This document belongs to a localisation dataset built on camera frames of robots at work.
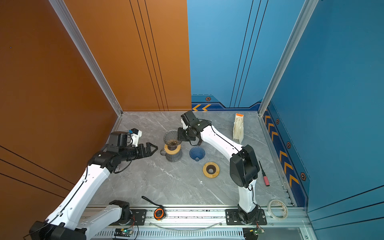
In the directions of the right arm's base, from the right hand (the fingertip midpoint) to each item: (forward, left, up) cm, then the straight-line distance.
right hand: (177, 137), depth 85 cm
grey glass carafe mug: (-7, +4, -11) cm, 14 cm away
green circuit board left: (-43, +24, -18) cm, 52 cm away
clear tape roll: (-35, -48, -16) cm, 61 cm away
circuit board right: (-43, -40, -17) cm, 61 cm away
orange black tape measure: (-36, +7, -14) cm, 39 cm away
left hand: (-9, +12, +4) cm, 15 cm away
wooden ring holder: (-6, +3, -6) cm, 9 cm away
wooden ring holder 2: (-13, -20, -16) cm, 29 cm away
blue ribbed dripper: (-4, -11, -12) cm, 17 cm away
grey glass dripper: (0, +4, -1) cm, 4 cm away
